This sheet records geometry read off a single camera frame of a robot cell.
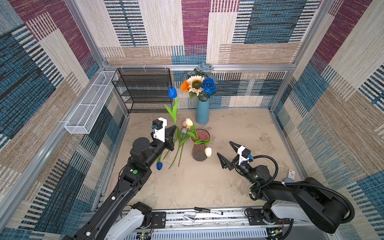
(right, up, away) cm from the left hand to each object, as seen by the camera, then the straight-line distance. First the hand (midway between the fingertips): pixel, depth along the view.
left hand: (175, 124), depth 66 cm
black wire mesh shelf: (-28, +25, +43) cm, 57 cm away
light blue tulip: (-1, -10, +36) cm, 38 cm away
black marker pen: (+16, -43, +10) cm, 47 cm away
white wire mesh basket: (-59, +2, +25) cm, 64 cm away
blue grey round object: (+61, -31, +18) cm, 70 cm away
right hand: (+23, -12, +10) cm, 28 cm away
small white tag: (+64, -28, +21) cm, 73 cm away
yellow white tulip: (+6, +1, +8) cm, 10 cm away
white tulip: (+15, -12, +5) cm, 19 cm away
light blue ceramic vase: (+14, +8, +36) cm, 40 cm away
